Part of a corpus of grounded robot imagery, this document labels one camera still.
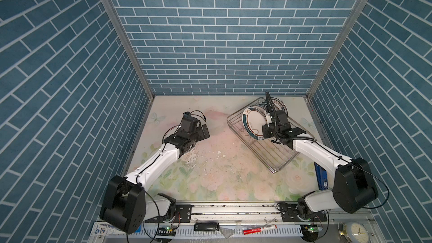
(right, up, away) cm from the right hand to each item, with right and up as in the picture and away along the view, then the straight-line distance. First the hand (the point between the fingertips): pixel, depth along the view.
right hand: (264, 124), depth 89 cm
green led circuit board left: (-47, -45, -17) cm, 67 cm away
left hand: (-33, -3, -3) cm, 33 cm away
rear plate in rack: (+10, +11, +6) cm, 16 cm away
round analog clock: (+33, -42, -23) cm, 58 cm away
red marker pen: (-7, -42, -20) cm, 47 cm away
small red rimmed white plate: (-5, +3, +2) cm, 6 cm away
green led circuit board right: (+16, -45, -18) cm, 51 cm away
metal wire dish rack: (+8, -18, +1) cm, 20 cm away
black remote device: (-29, -44, -15) cm, 55 cm away
